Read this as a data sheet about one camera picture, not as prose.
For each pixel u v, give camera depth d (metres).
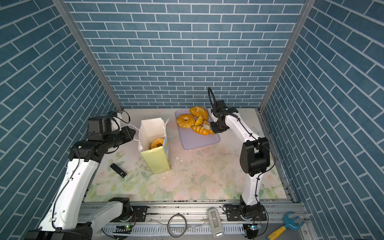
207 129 1.03
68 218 0.37
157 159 0.77
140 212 0.74
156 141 0.91
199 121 1.08
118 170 0.86
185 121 1.09
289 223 0.70
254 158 0.51
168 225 0.70
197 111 1.14
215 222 0.70
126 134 0.62
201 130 1.04
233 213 0.74
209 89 0.79
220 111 0.73
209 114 1.16
